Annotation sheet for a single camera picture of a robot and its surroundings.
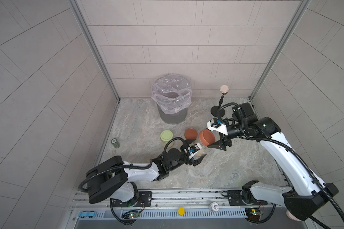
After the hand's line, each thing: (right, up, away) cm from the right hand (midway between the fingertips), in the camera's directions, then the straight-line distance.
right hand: (208, 135), depth 65 cm
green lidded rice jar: (-22, -4, +20) cm, 30 cm away
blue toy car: (-56, -36, 0) cm, 67 cm away
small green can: (-52, -8, +20) cm, 56 cm away
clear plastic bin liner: (-17, +23, +30) cm, 42 cm away
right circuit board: (+22, -39, +3) cm, 45 cm away
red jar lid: (-1, 0, -3) cm, 3 cm away
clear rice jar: (-2, -6, 0) cm, 7 cm away
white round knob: (+3, -32, 0) cm, 32 cm away
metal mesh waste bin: (-19, +5, +39) cm, 44 cm away
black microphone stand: (+14, +12, +43) cm, 47 cm away
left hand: (-1, -7, +9) cm, 12 cm away
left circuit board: (-36, -37, +1) cm, 52 cm away
